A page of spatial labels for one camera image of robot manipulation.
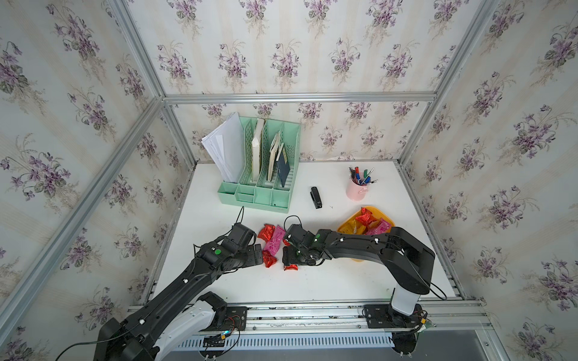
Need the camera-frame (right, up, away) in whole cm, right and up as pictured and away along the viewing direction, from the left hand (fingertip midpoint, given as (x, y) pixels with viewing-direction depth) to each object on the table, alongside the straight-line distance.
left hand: (255, 258), depth 79 cm
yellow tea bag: (+39, +8, +8) cm, 41 cm away
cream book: (-2, +43, +14) cm, 45 cm away
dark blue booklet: (+9, +35, +29) cm, 47 cm away
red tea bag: (+44, +13, +11) cm, 47 cm away
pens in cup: (+47, +28, +21) cm, 59 cm away
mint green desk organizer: (+4, +38, +20) cm, 43 cm away
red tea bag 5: (+13, -3, +2) cm, 14 cm away
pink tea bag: (+51, +9, +12) cm, 53 cm away
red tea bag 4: (+4, -1, +3) cm, 6 cm away
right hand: (+13, -3, +6) cm, 14 cm away
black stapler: (+25, +20, +23) cm, 39 cm away
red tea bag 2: (+3, +7, +12) cm, 14 cm away
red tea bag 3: (+11, +8, -9) cm, 17 cm away
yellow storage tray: (+37, +10, +10) cm, 40 cm away
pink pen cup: (+43, +23, +21) cm, 53 cm away
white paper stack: (-16, +44, +18) cm, 50 cm away
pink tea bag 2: (+7, +4, +7) cm, 11 cm away
